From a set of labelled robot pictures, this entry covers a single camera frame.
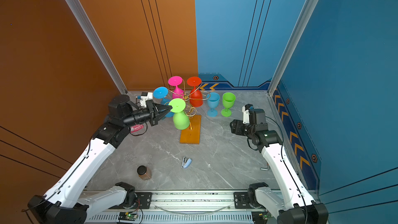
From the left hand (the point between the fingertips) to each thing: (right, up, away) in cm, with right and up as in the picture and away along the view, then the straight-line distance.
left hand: (172, 106), depth 63 cm
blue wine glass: (-7, +7, +11) cm, 15 cm away
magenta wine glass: (-1, +7, +19) cm, 21 cm away
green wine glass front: (+2, -6, +9) cm, 11 cm away
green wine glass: (+28, +3, +31) cm, 42 cm away
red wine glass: (+9, +5, +20) cm, 23 cm away
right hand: (+28, -9, +15) cm, 33 cm away
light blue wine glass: (+19, +4, +31) cm, 37 cm away
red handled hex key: (+46, -34, +20) cm, 61 cm away
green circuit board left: (-23, -51, +8) cm, 56 cm away
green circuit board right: (+39, -51, +7) cm, 65 cm away
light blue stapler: (+4, -31, +20) cm, 37 cm away
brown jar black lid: (-16, -32, +10) cm, 37 cm away
